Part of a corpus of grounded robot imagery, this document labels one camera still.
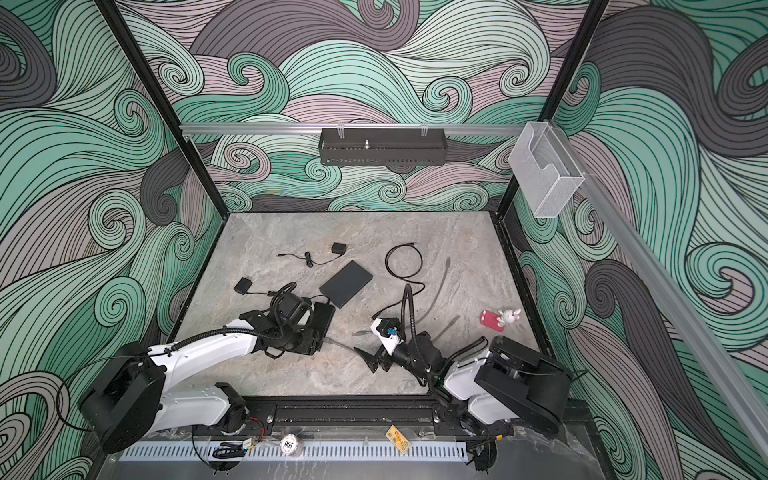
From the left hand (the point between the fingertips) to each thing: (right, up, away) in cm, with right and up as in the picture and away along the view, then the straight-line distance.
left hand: (313, 341), depth 85 cm
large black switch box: (+7, +14, +14) cm, 21 cm away
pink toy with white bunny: (+55, +6, +1) cm, 55 cm away
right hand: (+16, +4, -6) cm, 18 cm away
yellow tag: (+24, -18, -15) cm, 34 cm away
